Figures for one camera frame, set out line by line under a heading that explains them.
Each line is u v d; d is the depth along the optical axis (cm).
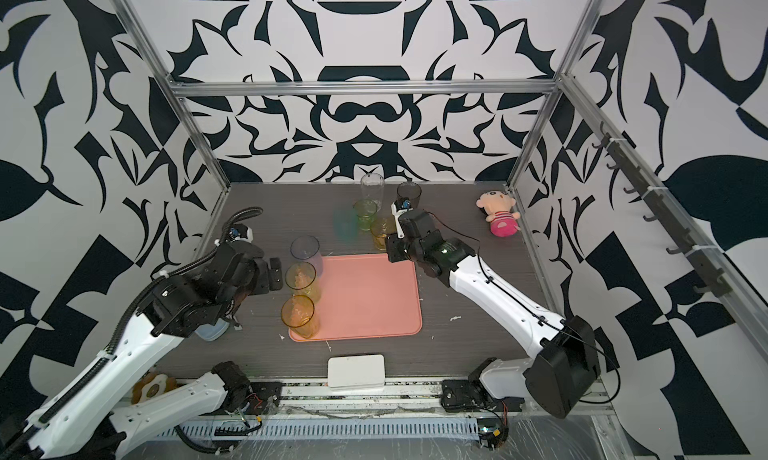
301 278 84
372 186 107
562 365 39
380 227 101
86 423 39
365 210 109
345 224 104
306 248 85
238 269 49
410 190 102
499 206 104
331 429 68
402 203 69
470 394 67
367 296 97
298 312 79
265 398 73
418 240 58
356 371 75
